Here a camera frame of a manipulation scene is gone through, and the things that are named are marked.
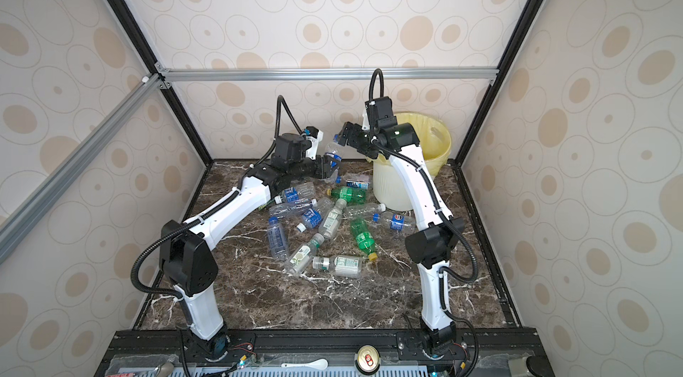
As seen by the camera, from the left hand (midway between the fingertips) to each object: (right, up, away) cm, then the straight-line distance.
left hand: (341, 157), depth 80 cm
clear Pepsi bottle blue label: (+21, -21, +14) cm, 33 cm away
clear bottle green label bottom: (0, -34, +4) cm, 34 cm away
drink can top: (+7, -50, -17) cm, 53 cm away
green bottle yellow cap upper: (+5, -13, +23) cm, 27 cm away
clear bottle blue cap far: (+5, -6, +33) cm, 34 cm away
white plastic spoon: (-6, -56, -9) cm, 57 cm away
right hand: (+2, +6, +1) cm, 6 cm away
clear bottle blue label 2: (-22, -26, +11) cm, 35 cm away
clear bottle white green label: (-13, -31, +6) cm, 34 cm away
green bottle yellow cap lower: (+8, -26, +10) cm, 29 cm away
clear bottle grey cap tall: (-4, -21, +15) cm, 26 cm away
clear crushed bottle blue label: (-17, -12, +23) cm, 31 cm away
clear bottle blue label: (-3, +2, +3) cm, 5 cm away
